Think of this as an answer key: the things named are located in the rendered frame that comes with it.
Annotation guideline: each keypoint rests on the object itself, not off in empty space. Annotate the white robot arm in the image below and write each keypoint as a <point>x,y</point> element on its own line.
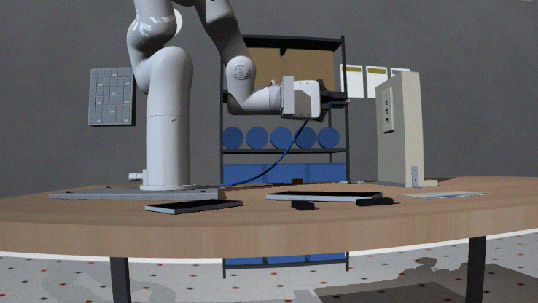
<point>166,77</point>

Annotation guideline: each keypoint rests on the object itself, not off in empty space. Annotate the grey backing panel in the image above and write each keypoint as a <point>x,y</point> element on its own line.
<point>402,148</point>

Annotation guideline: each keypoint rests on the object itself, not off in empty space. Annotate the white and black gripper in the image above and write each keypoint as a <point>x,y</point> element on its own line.
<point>308,101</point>

